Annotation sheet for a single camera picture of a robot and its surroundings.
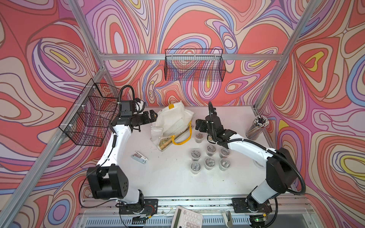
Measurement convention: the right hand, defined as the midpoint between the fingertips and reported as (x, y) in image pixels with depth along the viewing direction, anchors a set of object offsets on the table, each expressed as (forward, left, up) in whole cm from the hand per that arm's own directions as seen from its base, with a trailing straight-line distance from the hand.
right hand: (202, 125), depth 87 cm
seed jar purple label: (-15, +5, -11) cm, 19 cm away
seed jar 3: (-20, -3, -12) cm, 24 cm away
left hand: (+2, +30, +8) cm, 31 cm away
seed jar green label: (-22, +6, -12) cm, 25 cm away
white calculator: (-46, +13, -14) cm, 50 cm away
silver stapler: (-14, +41, -13) cm, 45 cm away
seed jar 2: (-14, -13, -11) cm, 22 cm away
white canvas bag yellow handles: (+12, +20, -13) cm, 26 cm away
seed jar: (-2, +2, -11) cm, 11 cm away
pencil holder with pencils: (0, -36, -7) cm, 37 cm away
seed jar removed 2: (-21, -11, -11) cm, 26 cm away
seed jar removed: (-12, -5, -11) cm, 17 cm away
